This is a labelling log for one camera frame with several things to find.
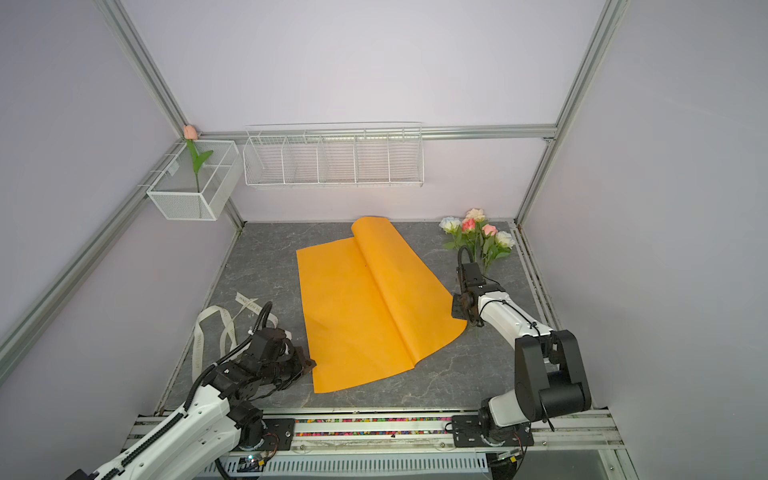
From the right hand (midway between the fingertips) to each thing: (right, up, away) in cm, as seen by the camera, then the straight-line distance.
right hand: (468, 311), depth 91 cm
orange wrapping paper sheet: (-30, 0, +8) cm, 31 cm away
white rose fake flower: (-1, +29, +24) cm, 37 cm away
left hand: (-44, -13, -11) cm, 47 cm away
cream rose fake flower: (+11, +33, +28) cm, 44 cm away
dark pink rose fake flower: (+6, +29, +24) cm, 38 cm away
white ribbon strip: (-74, -8, 0) cm, 74 cm away
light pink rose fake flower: (+14, +27, +22) cm, 37 cm away
